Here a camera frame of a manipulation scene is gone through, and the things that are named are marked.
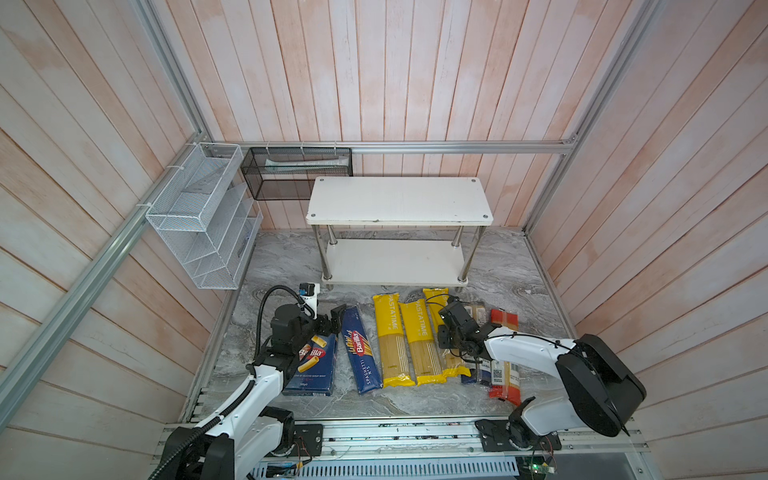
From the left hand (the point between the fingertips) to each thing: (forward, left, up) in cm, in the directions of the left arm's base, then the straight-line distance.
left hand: (332, 308), depth 84 cm
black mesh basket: (+47, +18, +13) cm, 52 cm away
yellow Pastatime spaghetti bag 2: (-11, -27, -10) cm, 31 cm away
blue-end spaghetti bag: (-14, -42, -9) cm, 45 cm away
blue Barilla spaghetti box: (-9, -8, -8) cm, 15 cm away
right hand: (-2, -34, -12) cm, 36 cm away
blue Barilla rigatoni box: (-16, +4, -6) cm, 18 cm away
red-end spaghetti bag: (-16, -49, -10) cm, 52 cm away
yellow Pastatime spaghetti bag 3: (-14, -34, -9) cm, 38 cm away
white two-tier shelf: (+22, -19, +21) cm, 36 cm away
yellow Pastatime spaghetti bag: (-14, -18, -10) cm, 25 cm away
